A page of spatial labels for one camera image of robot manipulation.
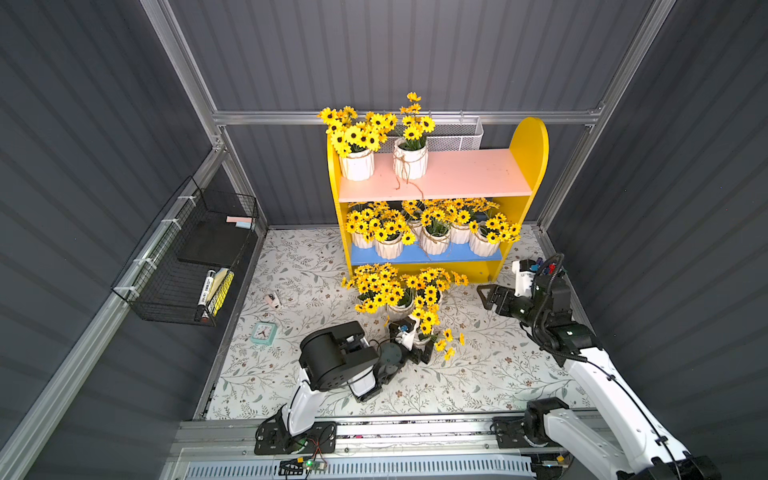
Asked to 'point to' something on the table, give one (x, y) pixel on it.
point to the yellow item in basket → (222, 280)
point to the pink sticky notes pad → (239, 219)
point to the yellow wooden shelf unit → (464, 218)
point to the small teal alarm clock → (264, 333)
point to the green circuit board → (315, 465)
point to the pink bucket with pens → (551, 269)
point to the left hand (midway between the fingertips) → (423, 327)
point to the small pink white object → (272, 299)
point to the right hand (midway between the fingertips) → (495, 290)
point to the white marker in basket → (206, 287)
